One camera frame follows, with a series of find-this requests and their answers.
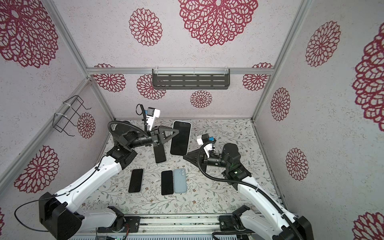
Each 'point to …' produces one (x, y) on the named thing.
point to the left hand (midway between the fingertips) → (178, 133)
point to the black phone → (167, 182)
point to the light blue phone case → (180, 180)
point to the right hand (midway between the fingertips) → (184, 155)
